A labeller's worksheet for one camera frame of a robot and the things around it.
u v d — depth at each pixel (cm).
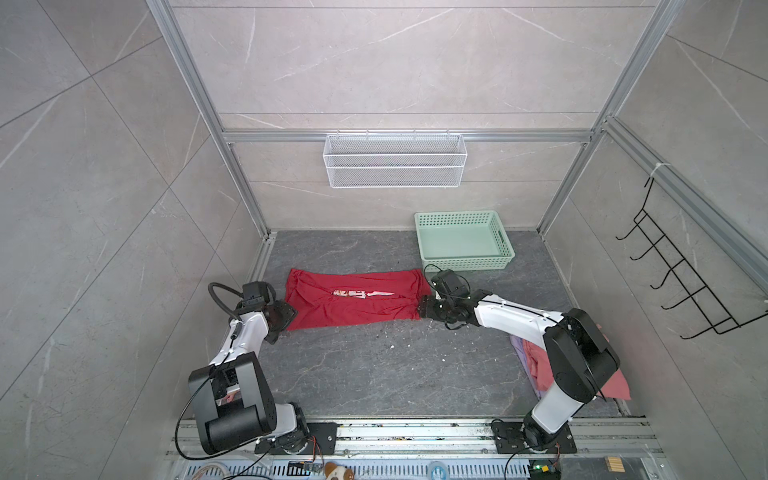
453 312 69
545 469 70
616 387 78
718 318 59
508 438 73
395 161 101
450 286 71
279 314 79
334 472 67
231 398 46
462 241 112
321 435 73
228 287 75
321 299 98
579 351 48
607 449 74
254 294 70
